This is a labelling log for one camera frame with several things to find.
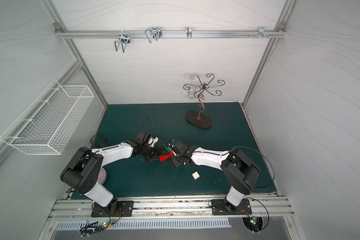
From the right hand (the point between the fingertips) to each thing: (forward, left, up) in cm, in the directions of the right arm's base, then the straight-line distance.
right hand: (176, 156), depth 89 cm
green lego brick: (+5, +6, +1) cm, 7 cm away
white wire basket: (-1, +58, +30) cm, 66 cm away
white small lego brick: (-10, -12, -2) cm, 16 cm away
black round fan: (-31, -41, -6) cm, 51 cm away
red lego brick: (-1, +7, 0) cm, 7 cm away
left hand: (-1, +7, +2) cm, 7 cm away
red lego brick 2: (+1, +3, +2) cm, 4 cm away
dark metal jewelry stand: (+34, -11, -2) cm, 36 cm away
